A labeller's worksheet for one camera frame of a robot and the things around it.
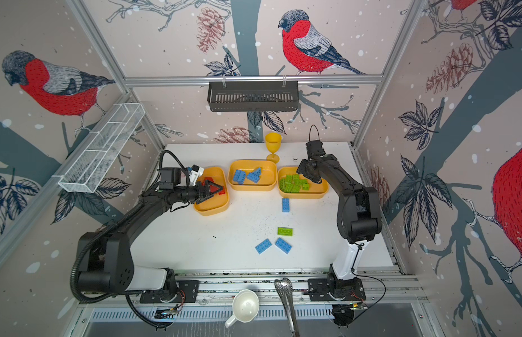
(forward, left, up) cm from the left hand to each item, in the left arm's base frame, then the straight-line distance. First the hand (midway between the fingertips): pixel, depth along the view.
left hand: (216, 191), depth 82 cm
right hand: (+14, -38, -6) cm, 41 cm away
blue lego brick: (+2, -29, -15) cm, 33 cm away
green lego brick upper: (+13, -32, -15) cm, 37 cm away
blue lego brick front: (-16, -19, -16) cm, 30 cm away
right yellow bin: (+9, -45, -15) cm, 48 cm away
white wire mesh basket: (0, +42, +13) cm, 44 cm away
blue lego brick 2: (-17, -27, -16) cm, 35 cm away
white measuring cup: (-37, -13, -15) cm, 42 cm away
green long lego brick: (+13, -39, -14) cm, 43 cm away
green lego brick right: (-11, -28, -16) cm, 34 cm away
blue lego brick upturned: (+17, -7, -13) cm, 23 cm away
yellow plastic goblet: (+33, -24, -3) cm, 41 cm away
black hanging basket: (+51, -2, +11) cm, 52 cm away
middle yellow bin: (+16, -21, -16) cm, 31 cm away
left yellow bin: (+3, +1, -14) cm, 15 cm away
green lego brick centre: (+12, -28, -13) cm, 33 cm away
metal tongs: (-32, -26, -11) cm, 43 cm away
